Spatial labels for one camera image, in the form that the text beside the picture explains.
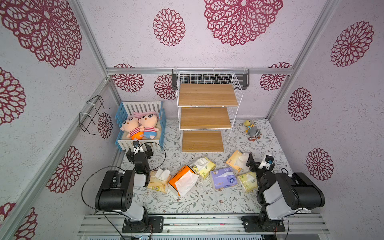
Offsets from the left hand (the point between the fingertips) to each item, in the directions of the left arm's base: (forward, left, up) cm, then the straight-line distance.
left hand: (138, 147), depth 91 cm
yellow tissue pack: (-7, -60, -5) cm, 61 cm away
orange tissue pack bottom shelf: (-20, -28, -4) cm, 35 cm away
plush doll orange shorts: (+12, +5, -1) cm, 13 cm away
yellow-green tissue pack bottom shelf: (-19, -64, -5) cm, 67 cm away
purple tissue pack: (-18, -50, -5) cm, 54 cm away
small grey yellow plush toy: (+16, -76, -6) cm, 78 cm away
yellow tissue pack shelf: (-11, -40, -4) cm, 41 cm away
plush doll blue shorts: (+17, -5, +5) cm, 18 cm away
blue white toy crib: (+30, +6, +4) cm, 31 cm away
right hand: (-6, -73, -1) cm, 73 cm away
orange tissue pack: (-19, -14, -5) cm, 24 cm away
